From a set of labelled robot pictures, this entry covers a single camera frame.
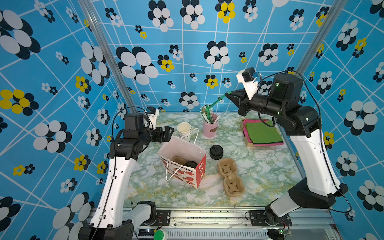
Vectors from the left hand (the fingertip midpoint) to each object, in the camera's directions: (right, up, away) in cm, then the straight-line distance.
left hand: (165, 127), depth 69 cm
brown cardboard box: (+49, -11, +28) cm, 57 cm away
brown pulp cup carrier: (+35, -32, +12) cm, 49 cm away
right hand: (+27, +13, -14) cm, 33 cm away
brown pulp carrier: (+4, -20, +20) cm, 29 cm away
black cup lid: (+12, -20, +9) cm, 24 cm away
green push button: (-1, -46, -7) cm, 46 cm away
